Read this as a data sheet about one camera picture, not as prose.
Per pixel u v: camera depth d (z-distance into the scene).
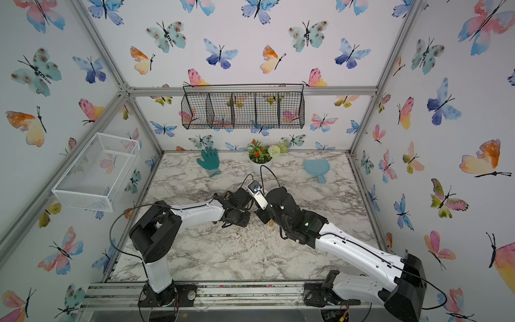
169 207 0.53
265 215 0.63
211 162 1.16
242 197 0.76
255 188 0.59
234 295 0.75
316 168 1.17
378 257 0.43
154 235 0.48
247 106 0.98
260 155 0.98
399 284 0.39
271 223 0.91
